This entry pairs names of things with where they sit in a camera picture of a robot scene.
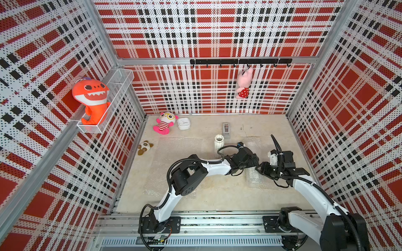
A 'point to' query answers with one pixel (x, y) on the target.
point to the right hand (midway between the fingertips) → (260, 169)
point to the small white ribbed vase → (219, 144)
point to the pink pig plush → (244, 79)
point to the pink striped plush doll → (166, 120)
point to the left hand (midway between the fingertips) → (255, 161)
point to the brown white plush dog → (144, 147)
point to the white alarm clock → (183, 123)
